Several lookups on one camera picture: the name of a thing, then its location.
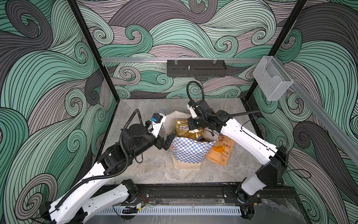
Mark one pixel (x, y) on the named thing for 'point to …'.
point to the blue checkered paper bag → (188, 153)
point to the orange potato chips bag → (221, 152)
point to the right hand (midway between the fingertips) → (189, 122)
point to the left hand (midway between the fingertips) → (168, 126)
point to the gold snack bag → (183, 130)
